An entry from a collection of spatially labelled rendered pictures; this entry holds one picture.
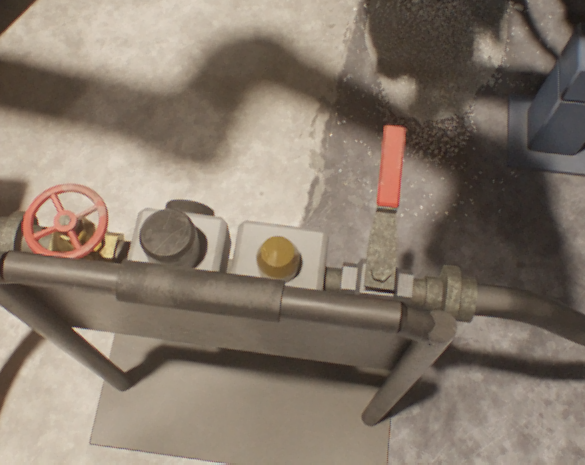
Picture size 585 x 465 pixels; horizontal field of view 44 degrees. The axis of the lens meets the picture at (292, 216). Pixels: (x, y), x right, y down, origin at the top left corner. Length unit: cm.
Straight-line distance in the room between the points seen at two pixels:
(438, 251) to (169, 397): 47
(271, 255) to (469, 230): 62
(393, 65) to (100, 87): 51
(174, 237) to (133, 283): 9
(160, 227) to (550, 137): 76
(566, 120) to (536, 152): 11
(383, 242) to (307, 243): 7
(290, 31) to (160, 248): 79
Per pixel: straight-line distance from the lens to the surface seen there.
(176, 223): 62
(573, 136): 122
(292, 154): 121
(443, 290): 66
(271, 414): 107
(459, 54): 134
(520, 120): 129
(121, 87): 131
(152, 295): 54
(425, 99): 128
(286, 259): 61
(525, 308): 68
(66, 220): 64
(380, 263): 63
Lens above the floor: 107
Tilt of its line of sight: 68 degrees down
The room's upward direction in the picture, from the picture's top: straight up
